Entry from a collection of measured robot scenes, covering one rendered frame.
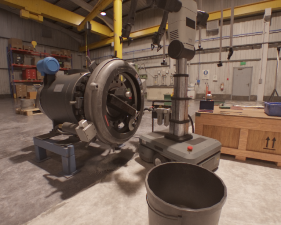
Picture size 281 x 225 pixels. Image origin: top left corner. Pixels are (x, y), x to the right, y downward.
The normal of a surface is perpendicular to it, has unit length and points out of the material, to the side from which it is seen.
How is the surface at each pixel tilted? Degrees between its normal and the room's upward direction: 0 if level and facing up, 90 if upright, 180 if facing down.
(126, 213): 0
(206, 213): 90
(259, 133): 90
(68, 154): 90
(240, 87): 90
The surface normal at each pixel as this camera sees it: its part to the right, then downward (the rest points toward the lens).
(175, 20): -0.80, 0.10
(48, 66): 0.88, 0.07
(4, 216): 0.00, -0.99
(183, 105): 0.60, 0.13
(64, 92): -0.45, -0.20
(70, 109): -0.47, 0.29
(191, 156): 0.04, -0.64
